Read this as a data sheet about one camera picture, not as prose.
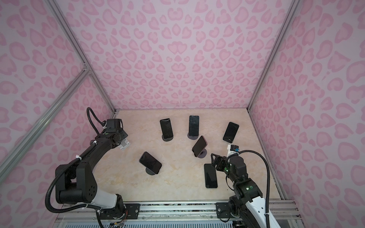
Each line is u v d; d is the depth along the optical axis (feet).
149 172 2.67
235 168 1.86
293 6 2.27
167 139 3.28
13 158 1.70
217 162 2.27
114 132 2.27
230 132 3.22
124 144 2.94
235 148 2.21
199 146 2.89
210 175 3.37
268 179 1.86
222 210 2.40
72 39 2.60
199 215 2.37
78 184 1.43
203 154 3.04
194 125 3.21
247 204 1.71
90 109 2.26
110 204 2.02
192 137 3.37
